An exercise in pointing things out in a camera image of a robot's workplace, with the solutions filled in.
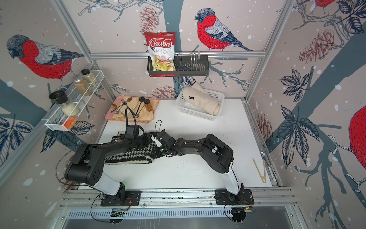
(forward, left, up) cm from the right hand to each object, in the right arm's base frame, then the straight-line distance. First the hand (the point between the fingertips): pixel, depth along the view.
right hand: (151, 154), depth 85 cm
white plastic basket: (+43, -16, -1) cm, 46 cm away
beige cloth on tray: (+38, +21, -2) cm, 44 cm away
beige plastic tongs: (-10, -67, -4) cm, 67 cm away
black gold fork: (+46, +34, -2) cm, 57 cm away
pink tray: (+35, +43, -2) cm, 55 cm away
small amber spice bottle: (+38, +10, +4) cm, 39 cm away
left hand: (+13, 0, 0) cm, 13 cm away
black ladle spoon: (+50, +20, -2) cm, 54 cm away
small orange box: (+2, +33, +30) cm, 45 cm away
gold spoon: (+40, +39, -1) cm, 56 cm away
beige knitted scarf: (+47, -28, +7) cm, 55 cm away
